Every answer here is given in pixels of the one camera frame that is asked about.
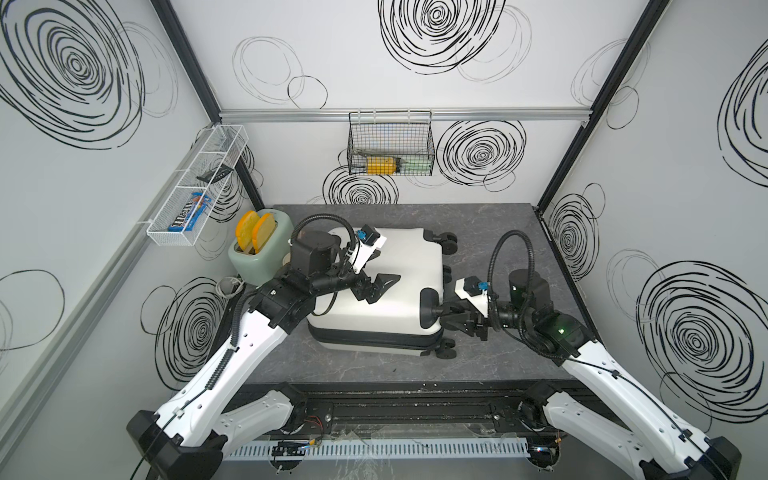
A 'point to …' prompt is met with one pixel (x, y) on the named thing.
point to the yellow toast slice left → (245, 229)
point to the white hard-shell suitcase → (401, 320)
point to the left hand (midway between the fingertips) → (386, 263)
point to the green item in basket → (422, 165)
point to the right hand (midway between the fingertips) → (448, 307)
